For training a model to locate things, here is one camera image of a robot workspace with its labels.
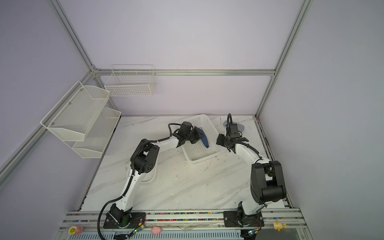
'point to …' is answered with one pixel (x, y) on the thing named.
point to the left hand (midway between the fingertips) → (205, 134)
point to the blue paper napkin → (204, 138)
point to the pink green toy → (75, 230)
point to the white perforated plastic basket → (197, 152)
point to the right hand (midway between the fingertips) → (219, 138)
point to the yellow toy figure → (279, 226)
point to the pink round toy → (156, 230)
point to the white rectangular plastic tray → (149, 177)
